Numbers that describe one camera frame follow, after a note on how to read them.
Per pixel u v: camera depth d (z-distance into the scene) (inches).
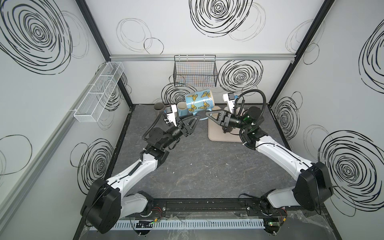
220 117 24.0
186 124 23.1
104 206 15.5
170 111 23.5
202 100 23.5
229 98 24.0
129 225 27.3
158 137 21.2
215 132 41.1
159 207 29.0
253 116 21.6
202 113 24.9
